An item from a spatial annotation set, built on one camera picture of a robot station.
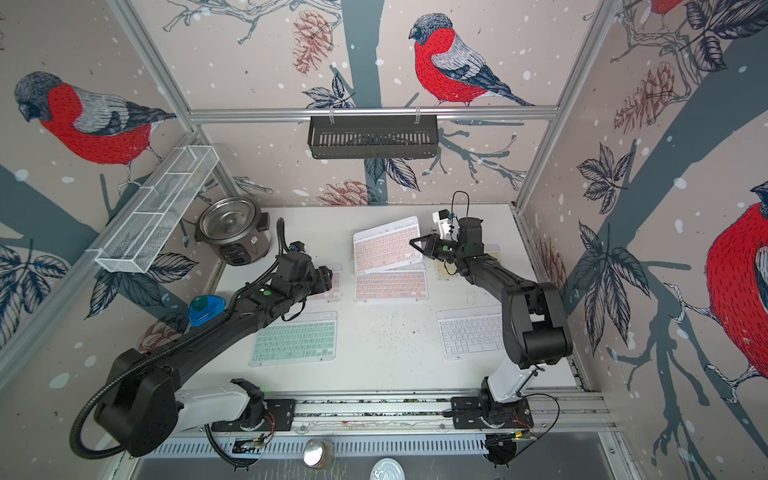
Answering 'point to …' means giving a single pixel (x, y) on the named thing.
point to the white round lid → (388, 468)
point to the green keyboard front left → (311, 337)
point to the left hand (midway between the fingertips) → (329, 269)
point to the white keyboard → (471, 333)
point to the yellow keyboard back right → (448, 271)
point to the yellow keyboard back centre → (352, 249)
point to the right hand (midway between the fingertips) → (414, 240)
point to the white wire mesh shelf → (158, 210)
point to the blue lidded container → (203, 308)
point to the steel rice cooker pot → (235, 229)
